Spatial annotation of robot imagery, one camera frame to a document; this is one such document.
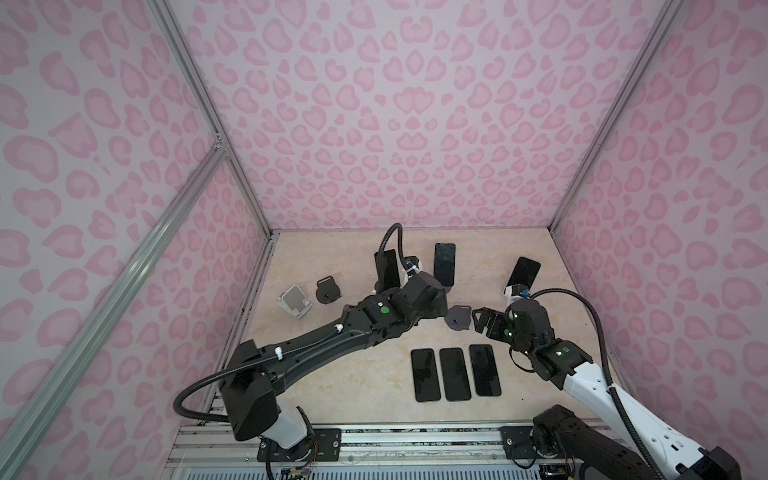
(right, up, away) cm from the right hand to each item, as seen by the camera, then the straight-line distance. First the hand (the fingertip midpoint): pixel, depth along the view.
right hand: (485, 315), depth 80 cm
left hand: (-14, +7, -4) cm, 16 cm away
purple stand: (-5, -3, +12) cm, 14 cm away
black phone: (-8, +13, +17) cm, 23 cm away
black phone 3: (-7, -18, +3) cm, 19 cm away
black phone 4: (+1, -16, +4) cm, 16 cm away
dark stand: (-46, +4, +19) cm, 50 cm away
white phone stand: (-56, +2, +13) cm, 57 cm away
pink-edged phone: (-16, -18, +4) cm, 24 cm away
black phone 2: (+17, +10, +16) cm, 26 cm away
